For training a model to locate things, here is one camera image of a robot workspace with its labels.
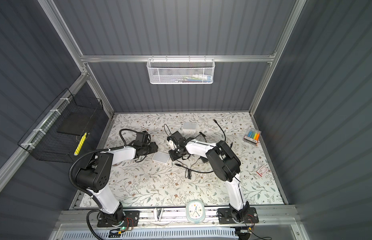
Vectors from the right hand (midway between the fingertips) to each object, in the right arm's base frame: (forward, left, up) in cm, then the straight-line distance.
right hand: (173, 156), depth 96 cm
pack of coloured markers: (+17, -55, -1) cm, 58 cm away
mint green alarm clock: (-32, -14, +2) cm, 35 cm away
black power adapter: (-12, -11, +1) cm, 16 cm away
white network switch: (+26, -10, 0) cm, 28 cm away
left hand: (+7, +13, +1) cm, 15 cm away
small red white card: (-9, -54, -1) cm, 55 cm away
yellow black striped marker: (-8, +40, +28) cm, 50 cm away
